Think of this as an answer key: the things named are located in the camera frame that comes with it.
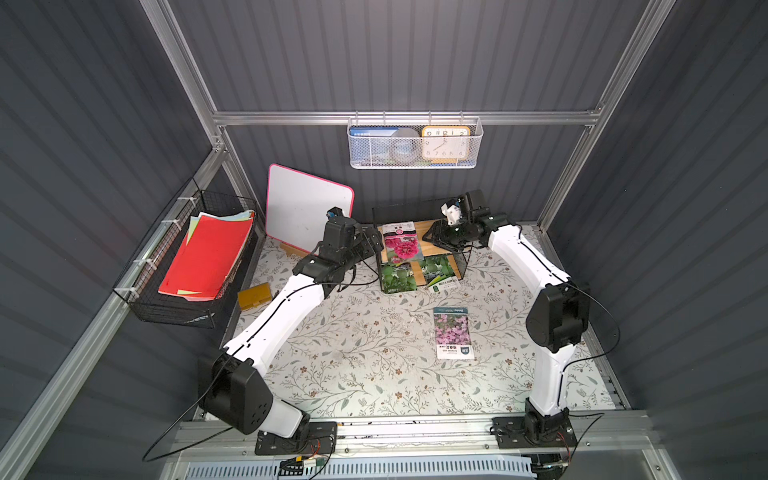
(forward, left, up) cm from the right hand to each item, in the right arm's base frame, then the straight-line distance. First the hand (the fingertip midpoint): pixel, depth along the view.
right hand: (436, 236), depth 89 cm
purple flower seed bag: (-22, -5, -21) cm, 30 cm away
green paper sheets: (-6, +65, +12) cm, 66 cm away
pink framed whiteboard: (+16, +46, -2) cm, 49 cm away
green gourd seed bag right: (0, -3, -19) cm, 19 cm away
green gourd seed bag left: (-3, +11, -19) cm, 22 cm away
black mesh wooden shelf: (+7, -11, -21) cm, 25 cm away
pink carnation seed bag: (+1, +11, -4) cm, 11 cm away
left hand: (-7, +20, +8) cm, 22 cm away
